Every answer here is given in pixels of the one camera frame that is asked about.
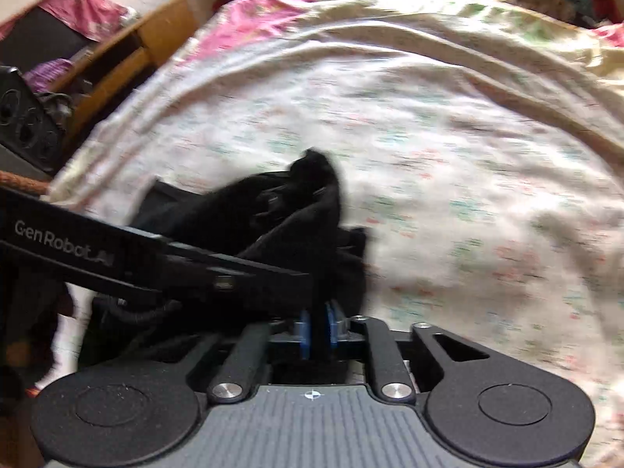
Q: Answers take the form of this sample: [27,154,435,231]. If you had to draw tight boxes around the grey cloth bundle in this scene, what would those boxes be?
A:
[33,90,70,124]

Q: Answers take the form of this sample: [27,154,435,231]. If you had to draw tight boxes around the purple dotted cloth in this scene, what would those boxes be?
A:
[22,57,75,94]

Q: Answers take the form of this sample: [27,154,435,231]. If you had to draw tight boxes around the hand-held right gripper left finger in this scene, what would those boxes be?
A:
[175,308,313,404]

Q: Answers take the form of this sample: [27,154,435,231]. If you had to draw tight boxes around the pink floral cover cloth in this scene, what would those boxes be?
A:
[0,0,140,43]

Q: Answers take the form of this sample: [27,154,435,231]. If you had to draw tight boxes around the white floral bed sheet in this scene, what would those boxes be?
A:
[44,0,624,468]

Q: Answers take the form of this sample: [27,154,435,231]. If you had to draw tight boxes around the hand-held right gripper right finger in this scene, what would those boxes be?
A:
[326,302,491,404]

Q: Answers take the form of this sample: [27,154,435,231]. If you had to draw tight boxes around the wooden side cabinet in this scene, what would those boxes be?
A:
[46,0,200,143]

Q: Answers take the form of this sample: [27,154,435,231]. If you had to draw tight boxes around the pink yellow printed quilt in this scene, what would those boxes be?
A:
[589,20,624,50]

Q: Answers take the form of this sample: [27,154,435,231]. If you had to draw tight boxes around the black corrugated cable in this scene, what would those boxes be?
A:
[90,297,183,327]

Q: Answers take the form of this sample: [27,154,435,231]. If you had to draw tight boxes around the black pants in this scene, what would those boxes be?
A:
[78,149,372,366]

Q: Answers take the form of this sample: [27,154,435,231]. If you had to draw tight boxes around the black monitor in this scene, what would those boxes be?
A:
[0,18,92,68]

